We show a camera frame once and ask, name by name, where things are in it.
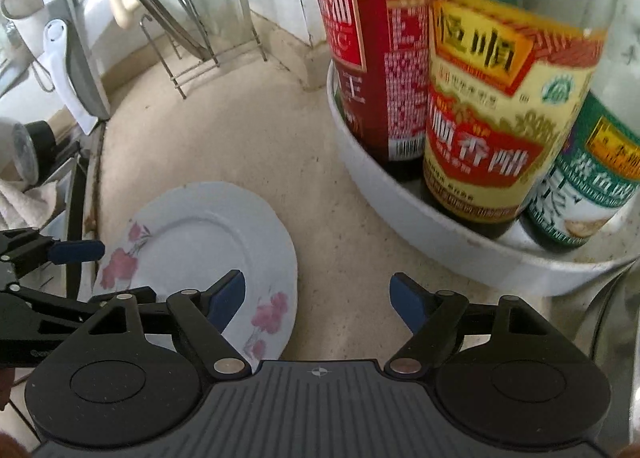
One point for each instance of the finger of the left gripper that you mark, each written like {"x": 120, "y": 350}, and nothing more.
{"x": 138, "y": 296}
{"x": 71, "y": 252}

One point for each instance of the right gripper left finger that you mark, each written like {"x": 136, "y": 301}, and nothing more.
{"x": 201, "y": 318}

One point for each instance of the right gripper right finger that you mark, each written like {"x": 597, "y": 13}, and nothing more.
{"x": 432, "y": 318}

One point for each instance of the large white floral plate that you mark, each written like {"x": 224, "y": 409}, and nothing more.
{"x": 190, "y": 237}

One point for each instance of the beige dish cloth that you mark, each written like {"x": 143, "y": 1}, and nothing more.
{"x": 32, "y": 208}

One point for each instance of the white round condiment tray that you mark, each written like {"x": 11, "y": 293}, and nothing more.
{"x": 514, "y": 262}

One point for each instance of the green white label bottle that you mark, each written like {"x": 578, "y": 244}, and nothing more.
{"x": 593, "y": 177}

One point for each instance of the cream knob lid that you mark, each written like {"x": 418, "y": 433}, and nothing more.
{"x": 124, "y": 12}

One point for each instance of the yellow label vinegar bottle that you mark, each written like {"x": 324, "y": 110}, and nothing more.
{"x": 505, "y": 82}

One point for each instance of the red label soy sauce bottle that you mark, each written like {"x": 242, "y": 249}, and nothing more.
{"x": 379, "y": 48}

